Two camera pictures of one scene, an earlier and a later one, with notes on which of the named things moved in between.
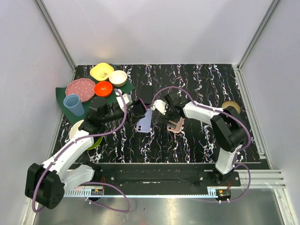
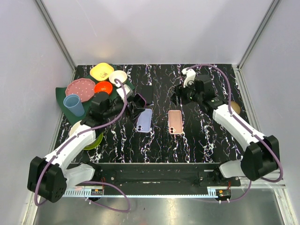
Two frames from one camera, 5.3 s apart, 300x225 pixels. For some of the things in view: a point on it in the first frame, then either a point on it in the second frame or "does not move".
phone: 179,124 does not move
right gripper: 167,118 to 179,92
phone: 144,125 does not move
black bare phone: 147,93 does not move
